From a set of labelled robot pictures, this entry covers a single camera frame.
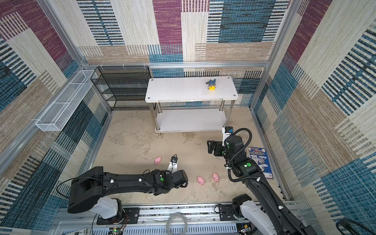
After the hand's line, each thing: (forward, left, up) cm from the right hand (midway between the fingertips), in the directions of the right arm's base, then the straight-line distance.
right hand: (215, 144), depth 78 cm
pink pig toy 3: (-11, -1, -17) cm, 20 cm away
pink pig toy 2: (-13, +8, -17) cm, 22 cm away
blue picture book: (0, -28, -15) cm, 32 cm away
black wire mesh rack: (+50, +61, 0) cm, 79 cm away
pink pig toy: (0, +33, -17) cm, 37 cm away
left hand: (-11, +21, -14) cm, 27 cm away
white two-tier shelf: (+26, +12, +15) cm, 33 cm away
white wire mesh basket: (+11, +77, +16) cm, 79 cm away
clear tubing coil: (-30, +24, -16) cm, 41 cm away
